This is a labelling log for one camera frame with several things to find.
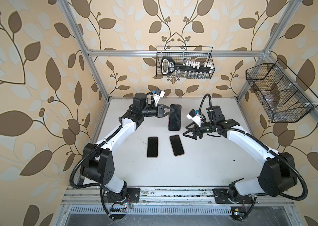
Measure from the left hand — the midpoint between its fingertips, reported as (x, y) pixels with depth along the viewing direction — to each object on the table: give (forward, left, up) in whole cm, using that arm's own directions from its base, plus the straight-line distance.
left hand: (174, 110), depth 72 cm
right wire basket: (+7, -58, +4) cm, 58 cm away
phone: (-6, +13, -32) cm, 35 cm away
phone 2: (-5, -3, -32) cm, 32 cm away
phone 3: (-3, 0, -4) cm, 5 cm away
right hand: (-5, -7, -13) cm, 16 cm away
